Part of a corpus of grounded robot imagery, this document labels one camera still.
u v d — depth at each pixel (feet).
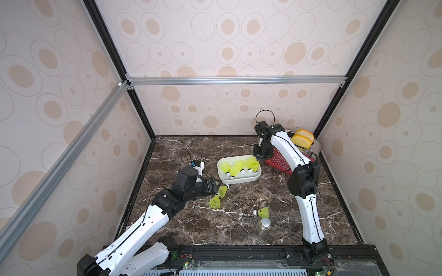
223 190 2.95
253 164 3.17
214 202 2.94
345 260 2.39
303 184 1.97
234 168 3.19
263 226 2.38
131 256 1.39
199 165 2.24
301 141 2.87
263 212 2.68
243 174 3.28
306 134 2.99
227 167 3.27
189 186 1.86
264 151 2.69
